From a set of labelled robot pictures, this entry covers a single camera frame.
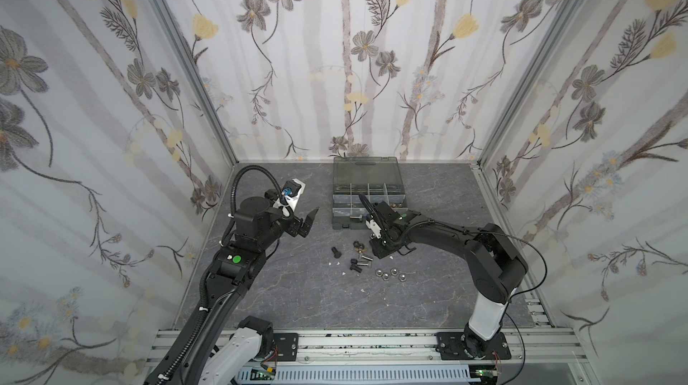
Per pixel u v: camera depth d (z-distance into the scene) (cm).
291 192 57
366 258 91
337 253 93
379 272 88
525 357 73
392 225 69
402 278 86
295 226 63
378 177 122
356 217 100
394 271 88
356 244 95
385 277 86
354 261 90
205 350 42
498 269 48
